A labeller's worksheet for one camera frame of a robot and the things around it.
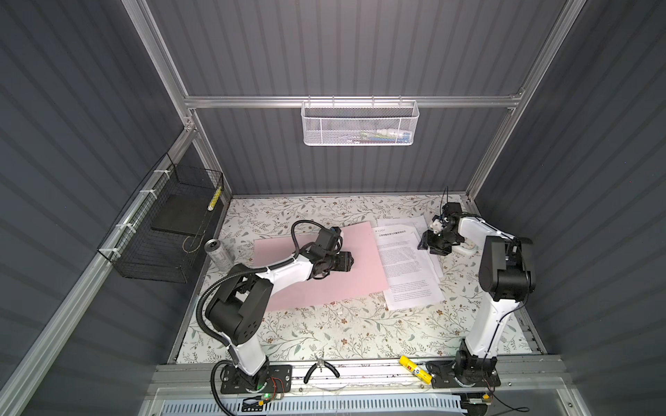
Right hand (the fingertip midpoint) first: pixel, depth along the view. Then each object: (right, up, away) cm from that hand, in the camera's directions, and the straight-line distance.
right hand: (428, 249), depth 100 cm
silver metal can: (-76, -1, -13) cm, 77 cm away
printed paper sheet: (-8, -8, -3) cm, 12 cm away
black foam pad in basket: (-80, +13, -26) cm, 85 cm away
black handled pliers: (-41, -31, -23) cm, 56 cm away
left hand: (-32, -3, -8) cm, 33 cm away
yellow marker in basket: (-75, +16, -20) cm, 79 cm away
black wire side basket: (-86, +7, -28) cm, 91 cm away
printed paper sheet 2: (+2, -4, -3) cm, 5 cm away
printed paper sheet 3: (0, +11, +11) cm, 16 cm away
